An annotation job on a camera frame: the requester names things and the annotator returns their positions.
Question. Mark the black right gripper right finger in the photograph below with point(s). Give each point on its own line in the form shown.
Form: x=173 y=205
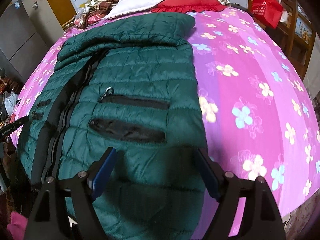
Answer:
x=246 y=208

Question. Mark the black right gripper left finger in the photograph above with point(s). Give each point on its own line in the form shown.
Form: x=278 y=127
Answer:
x=64 y=208

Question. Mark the dark green puffer jacket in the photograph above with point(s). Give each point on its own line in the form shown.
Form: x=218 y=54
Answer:
x=129 y=85

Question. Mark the white plastic bag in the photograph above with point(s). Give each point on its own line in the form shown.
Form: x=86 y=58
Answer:
x=10 y=100

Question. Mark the grey refrigerator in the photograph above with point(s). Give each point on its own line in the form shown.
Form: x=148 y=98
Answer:
x=22 y=47

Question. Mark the pink floral bed sheet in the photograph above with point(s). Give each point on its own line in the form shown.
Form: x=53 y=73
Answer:
x=257 y=115

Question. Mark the red plastic-wrapped package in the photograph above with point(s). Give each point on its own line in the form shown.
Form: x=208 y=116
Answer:
x=85 y=17

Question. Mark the brown floral blanket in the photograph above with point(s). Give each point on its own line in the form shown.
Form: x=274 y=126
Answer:
x=102 y=2

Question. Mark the white pillow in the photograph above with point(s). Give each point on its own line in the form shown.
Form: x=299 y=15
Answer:
x=125 y=7

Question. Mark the wooden shelf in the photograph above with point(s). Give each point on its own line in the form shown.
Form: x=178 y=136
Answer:
x=296 y=36

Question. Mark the red shopping bag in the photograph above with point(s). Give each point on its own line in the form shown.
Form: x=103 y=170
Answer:
x=268 y=12

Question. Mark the red ruffled cushion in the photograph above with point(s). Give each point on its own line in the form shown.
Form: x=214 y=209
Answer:
x=183 y=6

